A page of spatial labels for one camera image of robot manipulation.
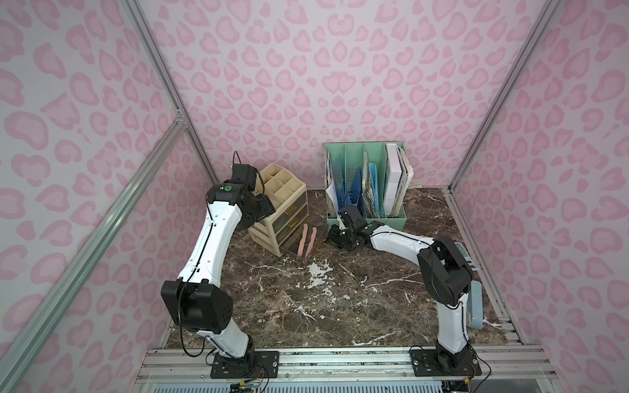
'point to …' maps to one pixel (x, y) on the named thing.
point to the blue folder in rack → (373, 185)
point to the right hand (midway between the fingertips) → (321, 240)
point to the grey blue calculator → (472, 267)
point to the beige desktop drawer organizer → (290, 199)
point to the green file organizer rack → (368, 174)
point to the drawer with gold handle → (291, 245)
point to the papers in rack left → (332, 201)
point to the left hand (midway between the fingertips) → (264, 209)
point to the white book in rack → (393, 175)
